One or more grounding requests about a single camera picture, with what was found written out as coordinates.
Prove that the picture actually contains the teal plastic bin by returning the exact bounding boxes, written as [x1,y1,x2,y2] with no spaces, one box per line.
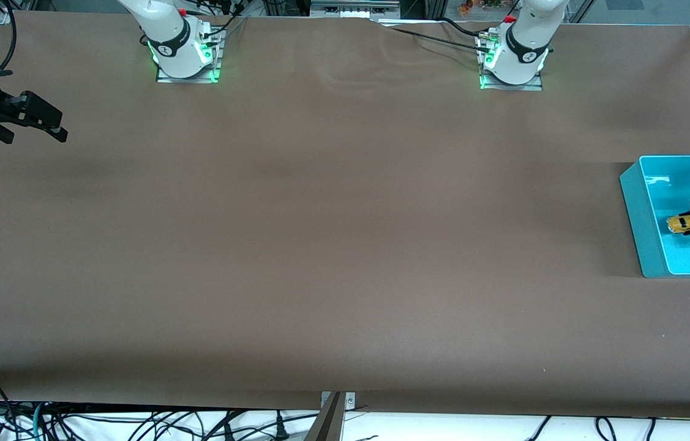
[619,155,690,279]

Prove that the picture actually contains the brown table cover sheet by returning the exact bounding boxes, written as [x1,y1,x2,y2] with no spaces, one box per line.
[0,9,690,420]

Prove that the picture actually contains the grey power strip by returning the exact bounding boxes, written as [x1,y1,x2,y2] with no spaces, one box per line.
[310,0,402,19]

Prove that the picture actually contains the dark metal strut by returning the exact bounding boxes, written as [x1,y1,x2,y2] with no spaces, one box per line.
[304,392,345,441]

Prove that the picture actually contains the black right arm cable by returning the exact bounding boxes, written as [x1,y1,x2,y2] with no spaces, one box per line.
[0,0,18,71]

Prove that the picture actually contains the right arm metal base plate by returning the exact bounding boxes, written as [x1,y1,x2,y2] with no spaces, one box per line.
[156,28,223,83]

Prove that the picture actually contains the black base connector cable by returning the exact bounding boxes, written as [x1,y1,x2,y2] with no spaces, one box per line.
[198,0,246,39]

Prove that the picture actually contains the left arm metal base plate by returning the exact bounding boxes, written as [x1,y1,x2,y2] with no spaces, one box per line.
[478,31,544,91]

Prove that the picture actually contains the teal cable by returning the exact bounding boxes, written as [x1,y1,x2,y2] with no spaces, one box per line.
[31,401,47,441]

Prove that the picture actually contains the short black table cable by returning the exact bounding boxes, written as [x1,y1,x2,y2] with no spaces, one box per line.
[440,17,492,37]

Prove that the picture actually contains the long black table cable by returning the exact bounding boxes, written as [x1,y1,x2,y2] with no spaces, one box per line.
[381,23,492,51]

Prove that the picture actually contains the silver metal bracket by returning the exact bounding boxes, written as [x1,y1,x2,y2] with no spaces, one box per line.
[320,392,356,411]

